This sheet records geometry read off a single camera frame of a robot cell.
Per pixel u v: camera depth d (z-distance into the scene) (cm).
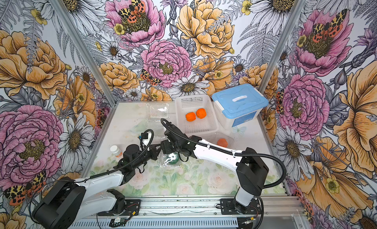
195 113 109
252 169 44
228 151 49
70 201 42
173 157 82
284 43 87
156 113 114
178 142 61
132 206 75
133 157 66
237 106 96
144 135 74
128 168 61
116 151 87
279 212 74
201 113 107
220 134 95
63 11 75
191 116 106
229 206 74
